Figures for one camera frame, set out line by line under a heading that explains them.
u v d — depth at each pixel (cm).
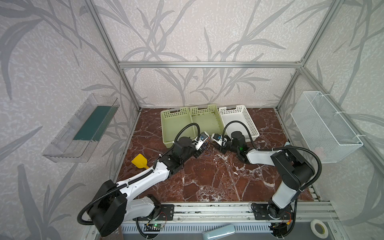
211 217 72
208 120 112
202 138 67
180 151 59
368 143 58
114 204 40
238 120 77
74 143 64
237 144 74
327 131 63
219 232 64
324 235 67
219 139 77
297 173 48
